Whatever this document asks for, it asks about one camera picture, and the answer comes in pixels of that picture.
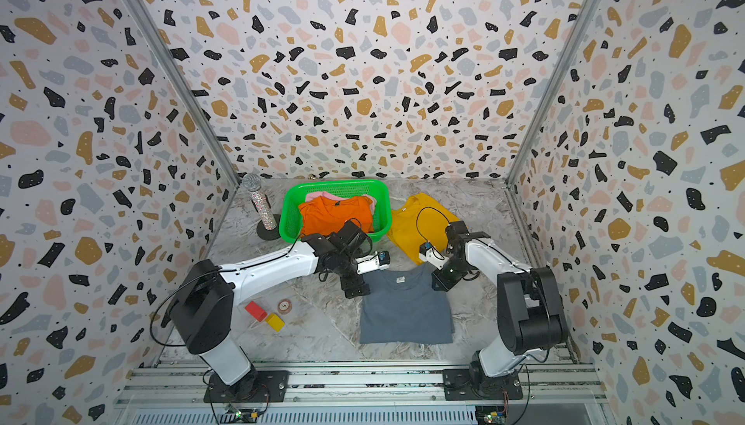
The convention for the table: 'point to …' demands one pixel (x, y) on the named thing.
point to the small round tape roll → (284, 306)
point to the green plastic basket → (295, 194)
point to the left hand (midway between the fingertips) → (369, 275)
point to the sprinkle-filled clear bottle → (251, 182)
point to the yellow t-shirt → (421, 220)
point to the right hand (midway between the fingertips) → (440, 282)
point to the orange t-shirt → (328, 215)
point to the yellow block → (275, 321)
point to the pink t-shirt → (314, 196)
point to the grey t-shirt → (402, 307)
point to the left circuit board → (246, 415)
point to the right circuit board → (490, 414)
